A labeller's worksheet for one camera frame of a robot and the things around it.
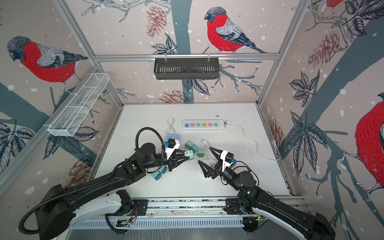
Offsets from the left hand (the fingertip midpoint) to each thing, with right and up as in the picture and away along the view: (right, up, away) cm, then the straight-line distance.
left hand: (186, 157), depth 68 cm
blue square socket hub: (-11, +5, +30) cm, 32 cm away
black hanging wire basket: (-3, +54, +39) cm, 66 cm away
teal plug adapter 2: (-18, -14, +14) cm, 27 cm away
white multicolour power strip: (+10, +13, +36) cm, 39 cm away
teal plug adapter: (-15, -12, +17) cm, 26 cm away
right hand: (+8, 0, -1) cm, 8 cm away
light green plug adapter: (+2, +1, 0) cm, 2 cm away
